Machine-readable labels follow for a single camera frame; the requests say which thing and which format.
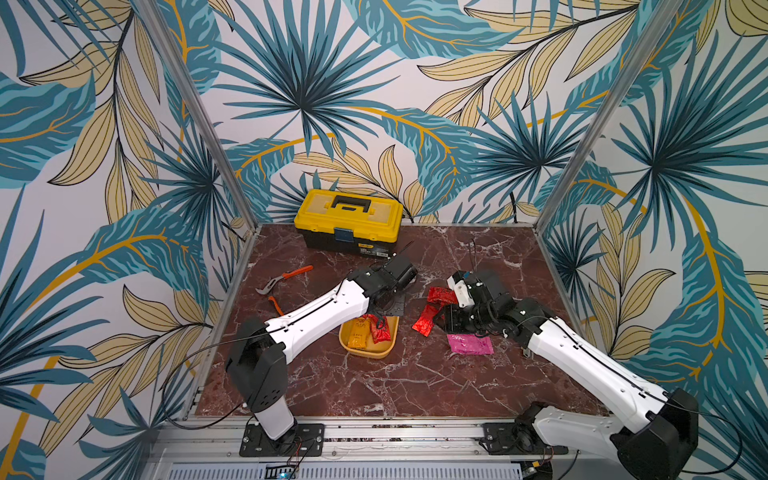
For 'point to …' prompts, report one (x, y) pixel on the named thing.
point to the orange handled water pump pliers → (271, 283)
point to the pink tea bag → (470, 344)
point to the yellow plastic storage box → (376, 350)
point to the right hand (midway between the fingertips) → (438, 318)
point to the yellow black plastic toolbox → (366, 223)
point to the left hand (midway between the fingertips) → (390, 309)
